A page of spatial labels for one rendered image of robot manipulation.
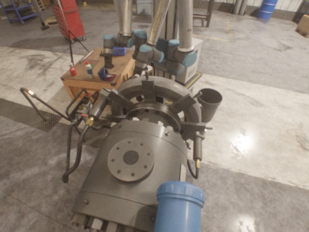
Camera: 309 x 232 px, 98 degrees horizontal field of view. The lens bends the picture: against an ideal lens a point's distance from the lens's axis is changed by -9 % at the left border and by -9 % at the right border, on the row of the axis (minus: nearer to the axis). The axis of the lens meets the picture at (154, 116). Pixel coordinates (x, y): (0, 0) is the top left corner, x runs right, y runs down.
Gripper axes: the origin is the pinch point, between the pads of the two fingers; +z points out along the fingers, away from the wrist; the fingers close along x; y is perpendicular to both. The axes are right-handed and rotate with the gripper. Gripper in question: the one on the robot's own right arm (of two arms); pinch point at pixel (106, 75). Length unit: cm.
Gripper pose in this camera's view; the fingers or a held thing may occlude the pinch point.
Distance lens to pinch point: 156.4
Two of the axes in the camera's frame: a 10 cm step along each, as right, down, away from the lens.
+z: -1.0, 9.1, 4.0
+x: -8.7, -2.8, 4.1
